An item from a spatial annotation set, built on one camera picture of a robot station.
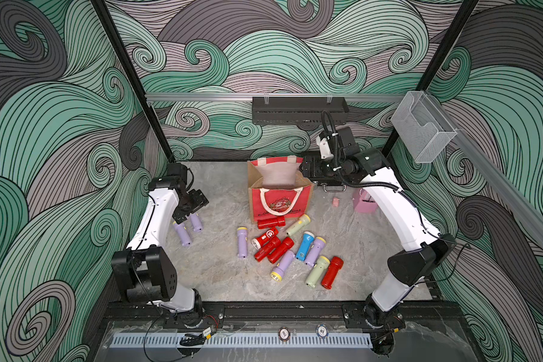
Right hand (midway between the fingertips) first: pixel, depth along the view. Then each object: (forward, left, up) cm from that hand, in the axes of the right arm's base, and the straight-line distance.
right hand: (309, 168), depth 76 cm
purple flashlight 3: (-11, +50, -27) cm, 57 cm away
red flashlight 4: (-24, -11, -28) cm, 38 cm away
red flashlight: (-7, +13, -26) cm, 30 cm away
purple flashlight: (-11, +25, -27) cm, 38 cm away
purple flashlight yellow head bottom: (-26, +11, -27) cm, 39 cm away
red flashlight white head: (-14, +17, -27) cm, 35 cm away
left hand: (-6, +41, -13) cm, 44 cm away
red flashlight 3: (-15, +7, -28) cm, 33 cm away
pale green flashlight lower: (-26, -4, -28) cm, 38 cm away
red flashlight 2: (-17, +15, -28) cm, 36 cm away
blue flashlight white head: (-16, 0, -29) cm, 33 cm away
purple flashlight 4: (-6, +45, -27) cm, 53 cm away
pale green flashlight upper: (-5, -1, -28) cm, 28 cm away
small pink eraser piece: (+5, -17, -29) cm, 34 cm away
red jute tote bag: (-2, +11, -8) cm, 14 cm away
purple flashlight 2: (-15, -6, -28) cm, 32 cm away
